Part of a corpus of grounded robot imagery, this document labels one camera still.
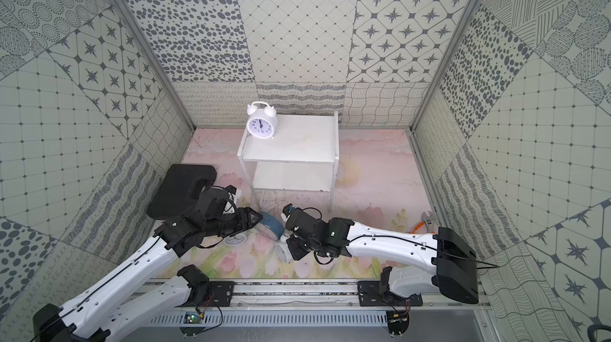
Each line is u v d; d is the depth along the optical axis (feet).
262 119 2.22
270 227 2.55
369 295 2.40
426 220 2.95
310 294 2.50
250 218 2.27
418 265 1.42
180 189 3.00
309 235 1.82
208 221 1.88
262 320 2.30
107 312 1.39
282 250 2.47
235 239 2.69
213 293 2.40
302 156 2.26
